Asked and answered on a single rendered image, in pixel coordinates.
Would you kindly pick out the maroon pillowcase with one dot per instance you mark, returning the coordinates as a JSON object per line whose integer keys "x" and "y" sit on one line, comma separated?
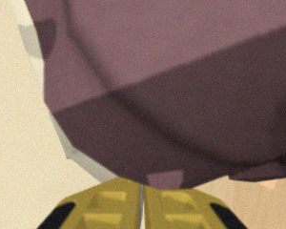
{"x": 171, "y": 94}

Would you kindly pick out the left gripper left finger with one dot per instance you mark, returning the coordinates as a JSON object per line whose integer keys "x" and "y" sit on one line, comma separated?
{"x": 113, "y": 204}

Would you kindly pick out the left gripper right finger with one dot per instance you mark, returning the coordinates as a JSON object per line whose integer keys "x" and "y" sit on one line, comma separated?
{"x": 180, "y": 209}

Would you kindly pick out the cream pillow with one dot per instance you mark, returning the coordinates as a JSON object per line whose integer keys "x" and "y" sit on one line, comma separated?
{"x": 31, "y": 44}

